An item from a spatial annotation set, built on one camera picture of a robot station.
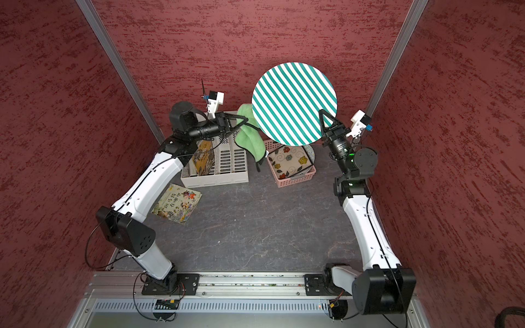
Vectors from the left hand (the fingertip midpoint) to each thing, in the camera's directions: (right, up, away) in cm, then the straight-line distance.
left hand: (246, 123), depth 65 cm
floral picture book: (-36, -32, +30) cm, 57 cm away
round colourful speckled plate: (+29, -7, +41) cm, 51 cm away
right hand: (+20, +1, -6) cm, 21 cm away
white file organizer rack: (-21, -12, +46) cm, 52 cm away
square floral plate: (+17, -12, +43) cm, 48 cm away
